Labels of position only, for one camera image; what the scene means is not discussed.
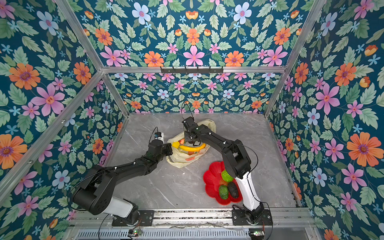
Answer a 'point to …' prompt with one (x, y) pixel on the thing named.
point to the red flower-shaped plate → (211, 179)
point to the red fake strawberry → (182, 141)
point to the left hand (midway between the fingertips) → (173, 140)
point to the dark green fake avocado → (223, 192)
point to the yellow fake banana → (192, 149)
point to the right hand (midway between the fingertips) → (189, 134)
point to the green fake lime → (226, 176)
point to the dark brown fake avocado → (233, 189)
